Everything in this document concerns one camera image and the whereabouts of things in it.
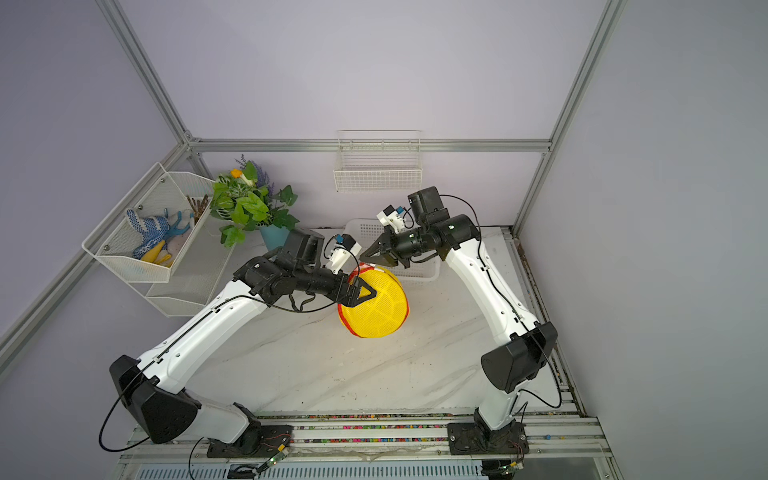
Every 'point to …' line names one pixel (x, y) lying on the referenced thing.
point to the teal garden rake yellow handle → (155, 251)
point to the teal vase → (274, 236)
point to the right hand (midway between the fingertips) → (364, 263)
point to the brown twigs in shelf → (198, 207)
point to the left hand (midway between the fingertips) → (364, 288)
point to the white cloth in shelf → (177, 241)
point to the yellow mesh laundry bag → (382, 313)
